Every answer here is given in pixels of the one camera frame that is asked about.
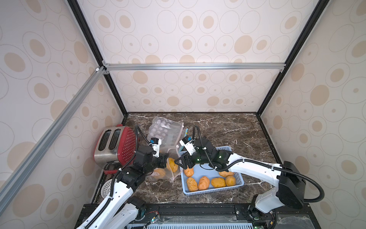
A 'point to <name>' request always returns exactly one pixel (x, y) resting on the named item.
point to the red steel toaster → (114, 143)
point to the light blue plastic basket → (240, 182)
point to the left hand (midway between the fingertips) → (173, 154)
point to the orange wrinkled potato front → (203, 183)
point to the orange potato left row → (188, 172)
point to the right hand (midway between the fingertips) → (182, 156)
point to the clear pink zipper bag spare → (168, 131)
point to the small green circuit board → (153, 219)
